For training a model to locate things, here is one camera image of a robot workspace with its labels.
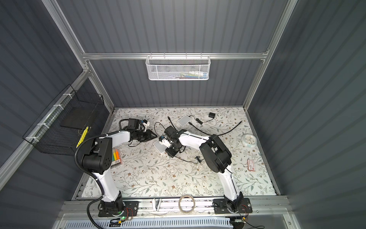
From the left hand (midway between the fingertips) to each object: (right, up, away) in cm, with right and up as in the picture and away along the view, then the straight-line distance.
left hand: (155, 136), depth 99 cm
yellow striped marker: (-30, +3, -29) cm, 42 cm away
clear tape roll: (+20, -36, -26) cm, 49 cm away
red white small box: (+62, -17, -12) cm, 65 cm away
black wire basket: (-43, +6, -27) cm, 51 cm away
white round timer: (+65, -3, -1) cm, 65 cm away
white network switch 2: (+5, -7, -7) cm, 11 cm away
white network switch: (+20, +11, +13) cm, 26 cm away
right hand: (+11, -12, -5) cm, 17 cm away
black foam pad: (-38, +13, -23) cm, 46 cm away
